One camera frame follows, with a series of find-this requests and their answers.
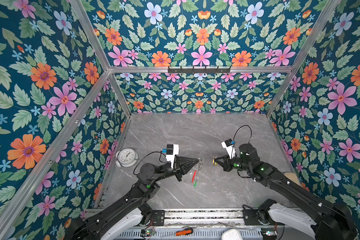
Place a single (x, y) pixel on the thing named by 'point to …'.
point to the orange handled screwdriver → (184, 232)
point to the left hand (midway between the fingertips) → (198, 162)
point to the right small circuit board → (269, 233)
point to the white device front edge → (231, 234)
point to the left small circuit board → (144, 232)
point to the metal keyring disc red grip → (195, 174)
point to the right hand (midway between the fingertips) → (215, 159)
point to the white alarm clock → (127, 157)
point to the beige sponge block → (292, 177)
